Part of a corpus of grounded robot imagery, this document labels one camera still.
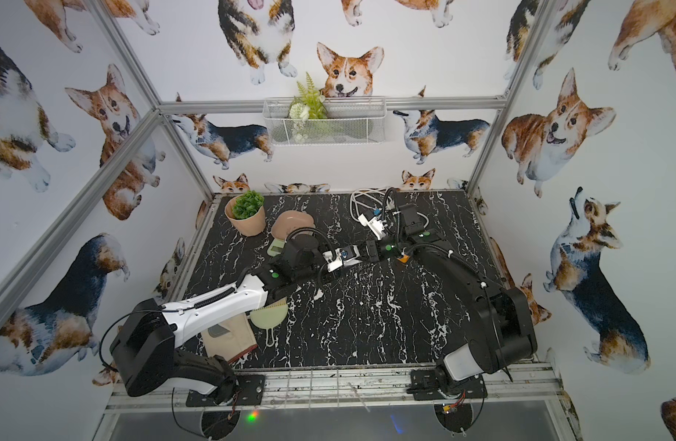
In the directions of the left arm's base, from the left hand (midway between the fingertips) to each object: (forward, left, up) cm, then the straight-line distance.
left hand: (350, 250), depth 79 cm
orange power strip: (-9, -13, +11) cm, 19 cm away
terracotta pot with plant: (+23, +38, -9) cm, 45 cm away
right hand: (-2, 0, +1) cm, 2 cm away
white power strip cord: (+42, -16, -20) cm, 50 cm away
